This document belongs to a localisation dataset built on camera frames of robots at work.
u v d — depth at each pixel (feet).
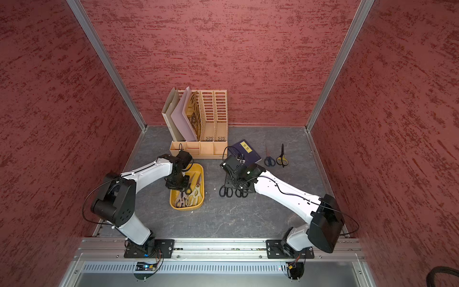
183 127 3.12
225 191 3.01
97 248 2.51
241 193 2.95
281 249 2.40
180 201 2.80
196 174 3.20
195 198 2.86
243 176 1.77
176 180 2.53
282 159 3.39
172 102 2.97
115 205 1.51
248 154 3.50
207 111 3.74
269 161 3.39
